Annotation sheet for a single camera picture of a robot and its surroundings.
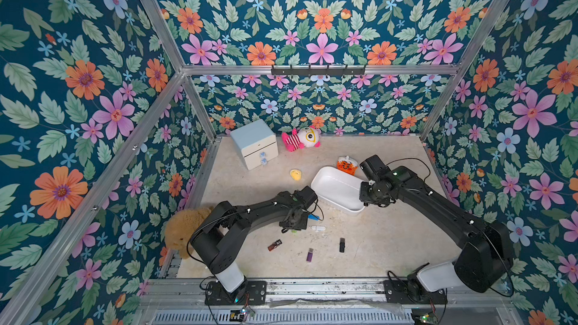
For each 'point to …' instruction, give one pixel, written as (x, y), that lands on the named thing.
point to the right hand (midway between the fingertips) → (364, 196)
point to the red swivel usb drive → (274, 244)
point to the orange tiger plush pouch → (347, 164)
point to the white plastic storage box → (339, 188)
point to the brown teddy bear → (180, 227)
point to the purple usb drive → (309, 255)
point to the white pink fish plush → (304, 137)
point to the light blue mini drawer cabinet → (256, 144)
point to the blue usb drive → (312, 217)
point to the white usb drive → (319, 228)
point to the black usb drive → (342, 244)
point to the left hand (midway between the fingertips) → (301, 224)
